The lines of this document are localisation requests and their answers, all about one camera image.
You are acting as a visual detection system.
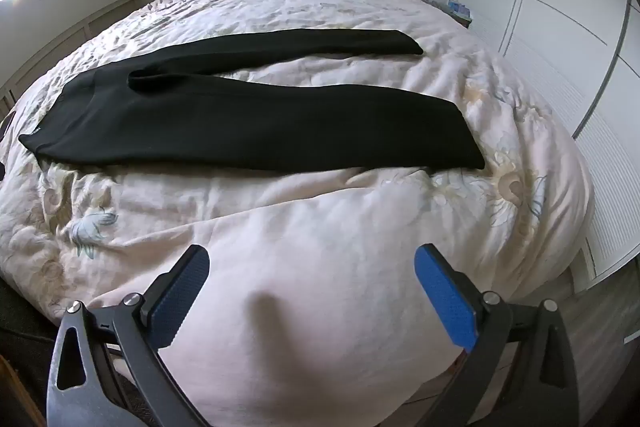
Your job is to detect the white wardrobe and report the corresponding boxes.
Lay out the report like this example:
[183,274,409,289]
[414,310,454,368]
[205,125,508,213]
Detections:
[450,0,640,293]

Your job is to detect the black pants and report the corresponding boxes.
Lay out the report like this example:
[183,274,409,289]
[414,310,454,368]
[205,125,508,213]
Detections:
[19,28,486,172]

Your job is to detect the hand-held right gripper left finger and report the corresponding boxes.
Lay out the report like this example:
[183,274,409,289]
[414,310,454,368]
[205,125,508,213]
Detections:
[45,244,211,427]

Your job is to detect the wooden nightstand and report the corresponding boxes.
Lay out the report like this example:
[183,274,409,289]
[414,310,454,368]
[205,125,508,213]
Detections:
[440,0,474,30]

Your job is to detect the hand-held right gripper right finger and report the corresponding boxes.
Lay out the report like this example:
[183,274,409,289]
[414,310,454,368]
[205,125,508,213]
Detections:
[414,243,583,427]

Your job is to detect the bed with floral duvet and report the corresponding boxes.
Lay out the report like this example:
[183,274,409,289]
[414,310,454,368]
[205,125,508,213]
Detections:
[0,0,596,427]

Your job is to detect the low white cabinet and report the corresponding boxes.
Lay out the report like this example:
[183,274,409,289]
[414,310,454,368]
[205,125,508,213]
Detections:
[0,0,146,108]

